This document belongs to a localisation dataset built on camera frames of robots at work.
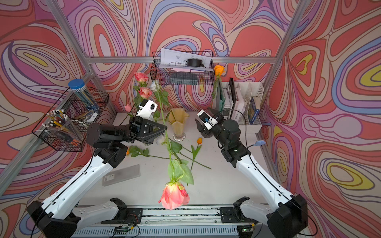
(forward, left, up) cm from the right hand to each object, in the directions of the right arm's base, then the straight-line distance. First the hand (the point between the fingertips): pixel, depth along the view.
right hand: (204, 115), depth 71 cm
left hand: (-24, +15, +17) cm, 33 cm away
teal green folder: (+17, -10, -4) cm, 20 cm away
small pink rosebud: (+11, +41, -3) cm, 42 cm away
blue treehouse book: (+22, -37, -21) cm, 48 cm away
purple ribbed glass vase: (+10, -4, -31) cm, 33 cm away
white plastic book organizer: (+19, -26, -9) cm, 33 cm away
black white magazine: (+26, -20, -7) cm, 34 cm away
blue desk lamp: (-9, -28, -13) cm, 32 cm away
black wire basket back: (+42, +24, -4) cm, 49 cm away
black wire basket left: (+3, +62, -1) cm, 62 cm away
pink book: (+17, -24, -12) cm, 31 cm away
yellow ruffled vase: (+15, +15, -16) cm, 27 cm away
